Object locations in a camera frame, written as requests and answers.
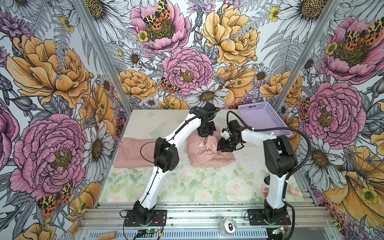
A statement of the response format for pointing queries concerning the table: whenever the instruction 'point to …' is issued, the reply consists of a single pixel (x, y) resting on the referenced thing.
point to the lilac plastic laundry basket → (261, 115)
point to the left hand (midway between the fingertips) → (211, 138)
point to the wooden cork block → (107, 235)
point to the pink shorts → (203, 151)
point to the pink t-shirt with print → (135, 153)
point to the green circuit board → (152, 230)
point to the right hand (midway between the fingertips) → (219, 152)
